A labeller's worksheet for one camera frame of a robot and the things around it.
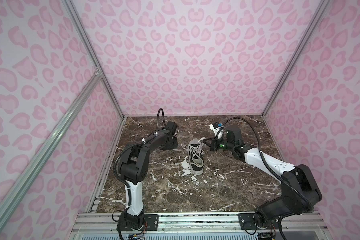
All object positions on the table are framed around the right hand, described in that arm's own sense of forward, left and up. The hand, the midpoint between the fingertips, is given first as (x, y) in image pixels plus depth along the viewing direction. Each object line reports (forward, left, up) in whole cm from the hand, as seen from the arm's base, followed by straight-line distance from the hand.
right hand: (205, 139), depth 83 cm
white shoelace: (-1, +5, -12) cm, 13 cm away
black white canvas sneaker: (-11, +4, -13) cm, 18 cm away
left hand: (+6, +19, -14) cm, 24 cm away
